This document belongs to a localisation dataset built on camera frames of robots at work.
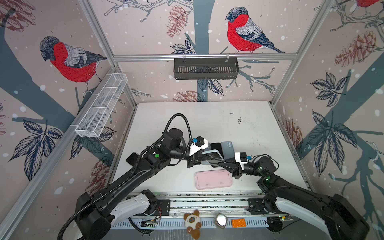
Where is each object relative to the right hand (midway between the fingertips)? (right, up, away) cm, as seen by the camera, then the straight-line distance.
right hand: (218, 165), depth 68 cm
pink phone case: (-1, -12, +13) cm, 18 cm away
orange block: (+10, -27, 0) cm, 29 cm away
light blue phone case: (+11, 0, +26) cm, 28 cm away
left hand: (-5, +5, -5) cm, 9 cm away
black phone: (-7, +6, -7) cm, 11 cm away
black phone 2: (+4, +3, +27) cm, 27 cm away
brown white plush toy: (-12, -26, -1) cm, 29 cm away
